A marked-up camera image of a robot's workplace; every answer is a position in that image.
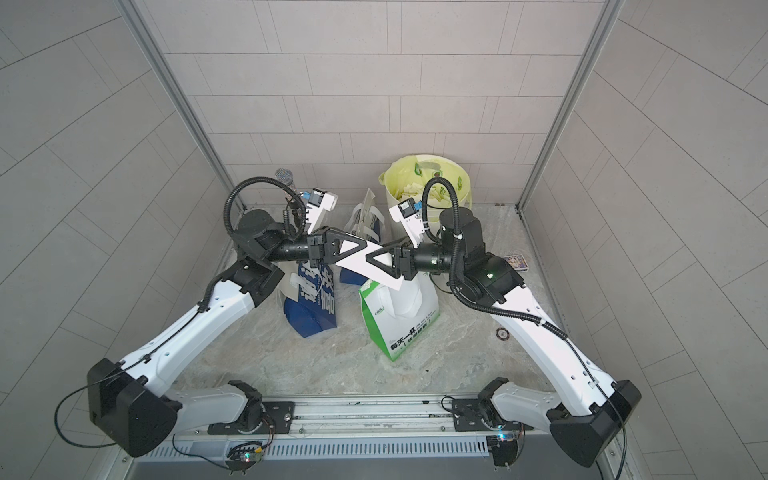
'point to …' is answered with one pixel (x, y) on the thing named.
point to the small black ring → (502, 333)
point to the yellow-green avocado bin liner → (411, 175)
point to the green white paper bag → (400, 317)
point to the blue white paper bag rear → (366, 223)
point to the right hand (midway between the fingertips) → (375, 259)
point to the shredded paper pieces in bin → (415, 191)
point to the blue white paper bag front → (309, 294)
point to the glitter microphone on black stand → (286, 176)
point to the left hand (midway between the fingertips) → (364, 253)
